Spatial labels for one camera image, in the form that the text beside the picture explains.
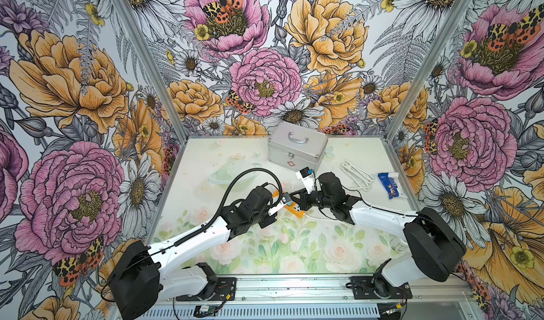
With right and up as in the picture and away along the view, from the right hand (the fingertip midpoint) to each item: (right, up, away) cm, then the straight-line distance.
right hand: (290, 201), depth 84 cm
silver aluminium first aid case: (+3, +21, +13) cm, 25 cm away
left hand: (-8, -3, -2) cm, 9 cm away
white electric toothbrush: (-2, +4, -14) cm, 15 cm away
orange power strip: (+2, -5, +7) cm, 9 cm away
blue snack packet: (+46, +5, +15) cm, 49 cm away
